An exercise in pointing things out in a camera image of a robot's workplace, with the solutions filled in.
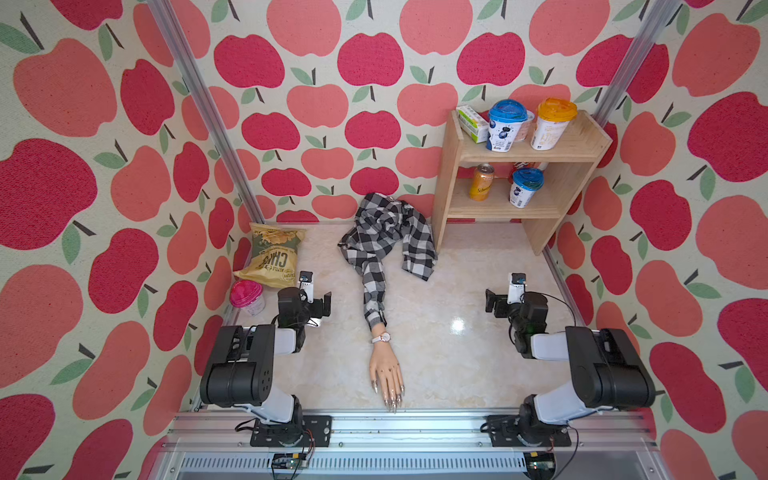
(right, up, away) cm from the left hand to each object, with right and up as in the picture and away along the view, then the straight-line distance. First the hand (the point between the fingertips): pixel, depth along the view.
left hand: (317, 293), depth 95 cm
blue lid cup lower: (+66, +35, -4) cm, 75 cm away
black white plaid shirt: (+20, +25, +15) cm, 35 cm away
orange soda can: (+53, +36, -2) cm, 64 cm away
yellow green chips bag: (-16, +12, +6) cm, 21 cm away
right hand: (+61, 0, -1) cm, 61 cm away
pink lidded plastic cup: (-19, 0, -7) cm, 21 cm away
